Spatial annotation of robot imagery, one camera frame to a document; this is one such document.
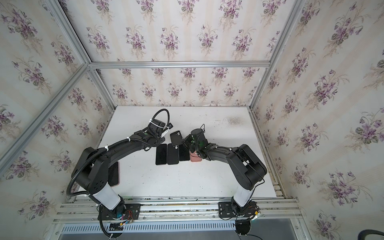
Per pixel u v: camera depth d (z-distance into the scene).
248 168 0.47
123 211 0.71
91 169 0.45
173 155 0.93
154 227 0.76
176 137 0.96
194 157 0.81
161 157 0.93
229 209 0.73
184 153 0.93
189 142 0.81
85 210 0.75
